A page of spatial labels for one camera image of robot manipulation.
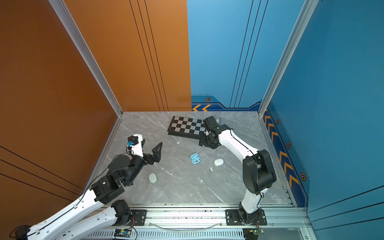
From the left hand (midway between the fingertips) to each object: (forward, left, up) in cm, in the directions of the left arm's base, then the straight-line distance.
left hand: (154, 141), depth 68 cm
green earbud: (+18, -7, -28) cm, 34 cm away
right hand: (+11, -23, -18) cm, 31 cm away
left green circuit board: (-32, +16, -32) cm, 48 cm away
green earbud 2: (-1, -29, -28) cm, 40 cm away
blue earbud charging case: (+6, -19, -27) cm, 34 cm away
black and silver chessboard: (+29, -12, -25) cm, 40 cm away
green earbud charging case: (-7, +5, -27) cm, 29 cm away
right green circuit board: (-31, -49, -28) cm, 64 cm away
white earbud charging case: (+4, -33, -28) cm, 44 cm away
